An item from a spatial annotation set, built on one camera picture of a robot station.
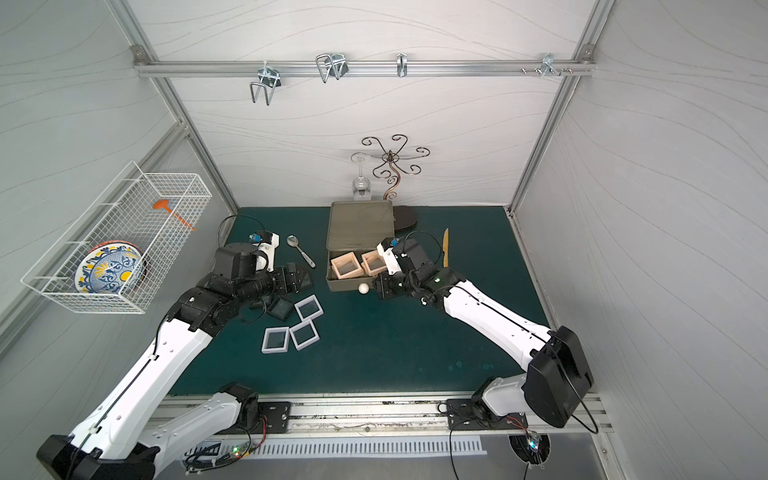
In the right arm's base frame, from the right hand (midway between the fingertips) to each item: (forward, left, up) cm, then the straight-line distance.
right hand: (374, 280), depth 79 cm
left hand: (-2, +19, +7) cm, 21 cm away
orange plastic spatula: (+12, +57, +15) cm, 60 cm away
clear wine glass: (+32, +7, +5) cm, 33 cm away
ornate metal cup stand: (+31, -1, +13) cm, 33 cm away
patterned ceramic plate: (-9, +54, +17) cm, 57 cm away
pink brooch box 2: (+7, +1, -3) cm, 8 cm away
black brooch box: (-2, +30, -15) cm, 34 cm away
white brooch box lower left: (-11, +29, -17) cm, 36 cm away
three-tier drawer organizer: (+14, +7, +4) cm, 16 cm away
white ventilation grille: (-37, +22, -18) cm, 46 cm away
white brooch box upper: (-1, +22, -17) cm, 28 cm away
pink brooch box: (+5, +8, -2) cm, 10 cm away
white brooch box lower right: (-9, +21, -16) cm, 28 cm away
